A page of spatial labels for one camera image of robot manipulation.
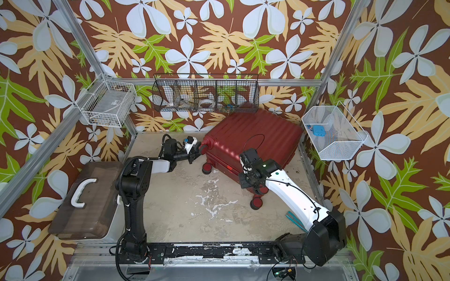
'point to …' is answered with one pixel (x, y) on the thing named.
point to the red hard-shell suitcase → (231, 134)
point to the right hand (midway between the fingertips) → (244, 180)
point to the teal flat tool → (291, 216)
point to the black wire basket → (237, 93)
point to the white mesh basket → (334, 133)
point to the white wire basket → (106, 102)
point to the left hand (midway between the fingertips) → (203, 147)
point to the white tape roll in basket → (207, 103)
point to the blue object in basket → (319, 130)
